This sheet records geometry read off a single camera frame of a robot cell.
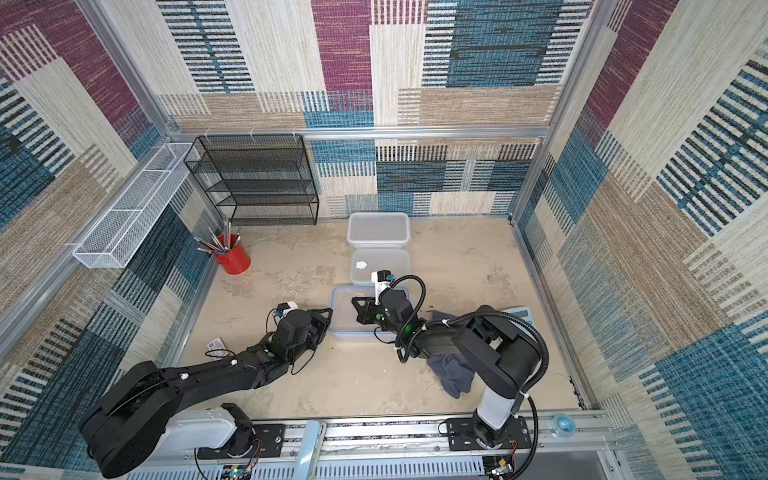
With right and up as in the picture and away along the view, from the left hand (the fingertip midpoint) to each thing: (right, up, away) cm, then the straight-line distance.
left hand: (338, 311), depth 86 cm
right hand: (+5, 0, +3) cm, 6 cm away
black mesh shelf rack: (-32, +42, +22) cm, 58 cm away
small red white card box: (-20, -3, -25) cm, 32 cm away
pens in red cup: (-43, +19, +13) cm, 49 cm away
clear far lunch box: (+11, +24, +19) cm, 33 cm away
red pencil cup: (-37, +14, +17) cm, 43 cm away
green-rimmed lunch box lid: (+6, +13, +13) cm, 20 cm away
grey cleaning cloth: (+31, -14, -6) cm, 35 cm away
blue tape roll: (+58, -26, -10) cm, 64 cm away
